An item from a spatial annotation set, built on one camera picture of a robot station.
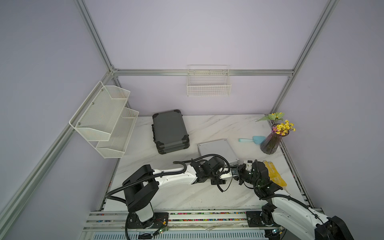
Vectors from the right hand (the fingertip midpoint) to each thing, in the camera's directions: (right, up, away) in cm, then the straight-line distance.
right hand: (227, 169), depth 82 cm
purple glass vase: (+29, +14, +9) cm, 34 cm away
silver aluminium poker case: (-1, +10, +13) cm, 17 cm away
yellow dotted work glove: (+29, -5, +6) cm, 31 cm away
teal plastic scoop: (+27, +15, +24) cm, 39 cm away
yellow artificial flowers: (+31, +24, -2) cm, 39 cm away
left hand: (-3, -2, -1) cm, 4 cm away
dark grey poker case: (-36, +21, +19) cm, 46 cm away
